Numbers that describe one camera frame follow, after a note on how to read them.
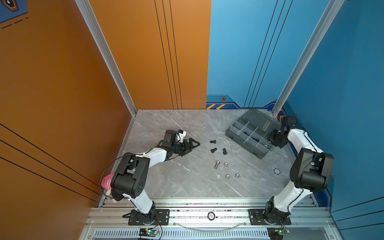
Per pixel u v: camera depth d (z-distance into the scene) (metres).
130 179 0.47
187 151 0.81
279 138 0.78
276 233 0.71
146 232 0.71
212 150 0.97
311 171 0.49
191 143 0.82
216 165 0.91
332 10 0.70
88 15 0.72
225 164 0.91
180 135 0.86
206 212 0.76
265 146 0.99
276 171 0.89
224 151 0.96
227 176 0.87
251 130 1.03
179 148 0.81
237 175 0.87
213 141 1.02
